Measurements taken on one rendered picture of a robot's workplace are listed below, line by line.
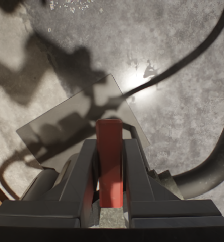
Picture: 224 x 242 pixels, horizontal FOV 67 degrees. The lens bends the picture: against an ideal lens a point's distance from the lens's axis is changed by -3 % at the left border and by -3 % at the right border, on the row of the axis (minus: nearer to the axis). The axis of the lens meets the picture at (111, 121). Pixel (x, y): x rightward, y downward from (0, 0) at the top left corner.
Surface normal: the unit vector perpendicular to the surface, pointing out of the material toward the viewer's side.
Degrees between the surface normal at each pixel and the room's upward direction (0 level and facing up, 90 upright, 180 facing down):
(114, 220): 0
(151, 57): 0
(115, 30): 0
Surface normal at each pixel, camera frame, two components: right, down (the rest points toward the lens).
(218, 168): -0.19, -0.49
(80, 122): -0.02, 0.29
